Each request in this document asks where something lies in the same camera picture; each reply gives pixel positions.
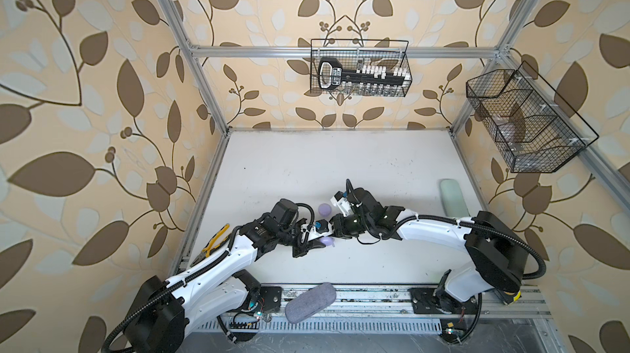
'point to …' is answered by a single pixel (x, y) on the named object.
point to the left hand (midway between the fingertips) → (323, 237)
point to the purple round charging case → (325, 210)
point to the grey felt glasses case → (310, 302)
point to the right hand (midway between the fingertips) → (323, 235)
